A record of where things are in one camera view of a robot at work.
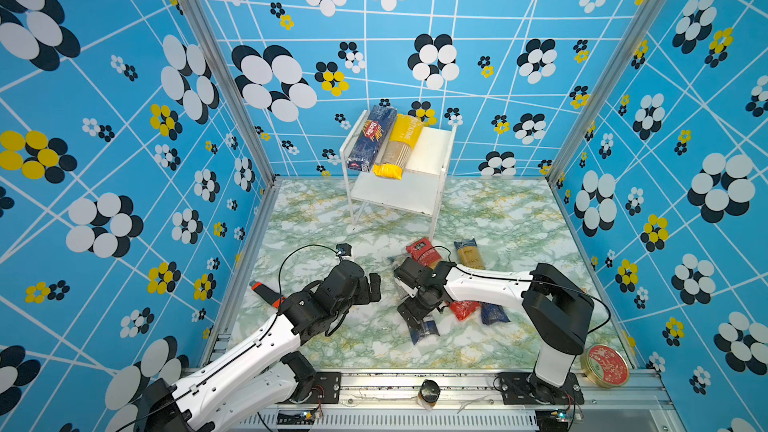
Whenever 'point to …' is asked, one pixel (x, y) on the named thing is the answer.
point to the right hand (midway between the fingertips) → (416, 307)
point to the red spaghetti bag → (424, 253)
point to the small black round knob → (429, 391)
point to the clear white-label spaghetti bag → (428, 327)
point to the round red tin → (604, 366)
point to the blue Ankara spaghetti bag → (470, 257)
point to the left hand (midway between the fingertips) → (370, 279)
